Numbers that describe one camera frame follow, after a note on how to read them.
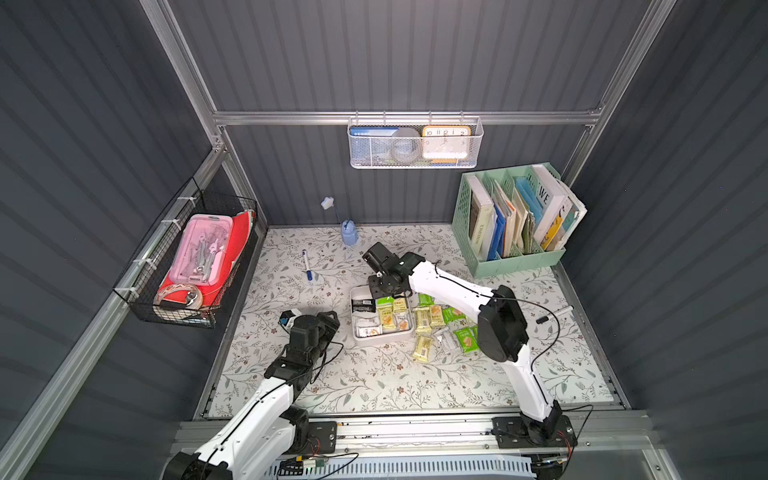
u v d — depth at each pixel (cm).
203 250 72
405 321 93
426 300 63
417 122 89
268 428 52
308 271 106
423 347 88
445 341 89
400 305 94
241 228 78
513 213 91
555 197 94
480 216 92
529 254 103
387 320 93
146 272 62
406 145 90
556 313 95
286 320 77
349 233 111
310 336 64
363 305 96
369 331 89
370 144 84
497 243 99
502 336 54
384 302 91
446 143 89
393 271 67
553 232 102
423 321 93
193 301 67
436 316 94
